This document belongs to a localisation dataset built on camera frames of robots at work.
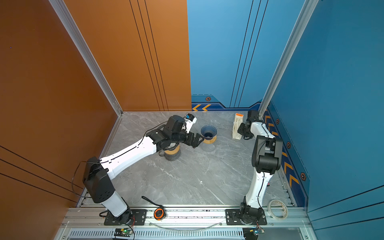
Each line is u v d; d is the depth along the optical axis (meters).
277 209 0.77
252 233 0.70
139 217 0.74
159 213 0.72
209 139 0.89
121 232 0.71
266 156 0.54
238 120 1.01
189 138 0.69
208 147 0.99
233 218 0.72
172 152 0.86
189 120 0.69
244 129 0.88
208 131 0.91
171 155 0.89
